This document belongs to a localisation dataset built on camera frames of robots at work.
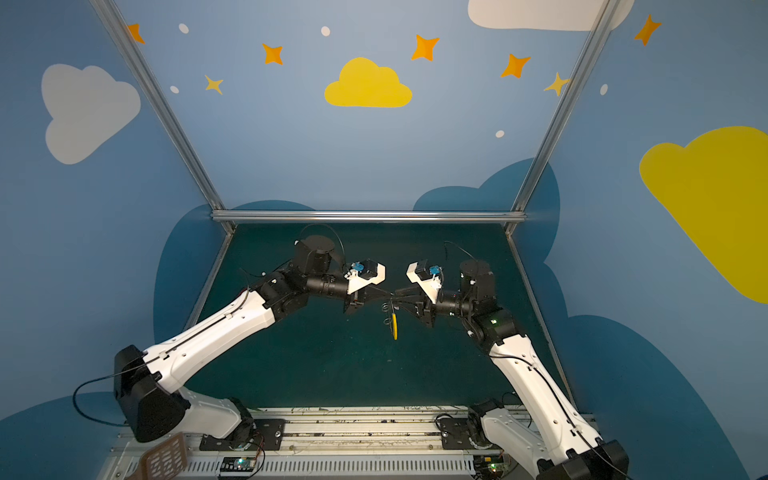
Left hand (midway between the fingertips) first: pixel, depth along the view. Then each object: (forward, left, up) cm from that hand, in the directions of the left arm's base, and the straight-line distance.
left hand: (391, 289), depth 66 cm
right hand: (+1, -2, -3) cm, 4 cm away
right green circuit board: (-30, -26, -32) cm, 50 cm away
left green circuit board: (-30, +36, -31) cm, 57 cm away
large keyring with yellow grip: (-5, 0, -5) cm, 7 cm away
